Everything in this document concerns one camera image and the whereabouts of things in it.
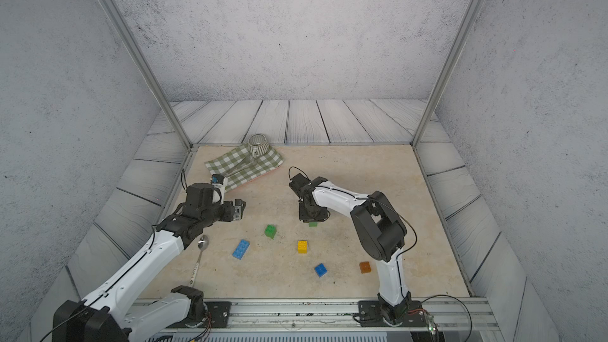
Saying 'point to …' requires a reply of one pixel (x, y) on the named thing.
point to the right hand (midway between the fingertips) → (310, 219)
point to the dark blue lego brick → (321, 270)
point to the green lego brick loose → (270, 231)
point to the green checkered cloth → (239, 167)
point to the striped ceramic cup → (257, 144)
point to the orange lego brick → (365, 267)
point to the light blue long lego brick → (240, 250)
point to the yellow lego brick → (302, 247)
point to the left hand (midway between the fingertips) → (237, 202)
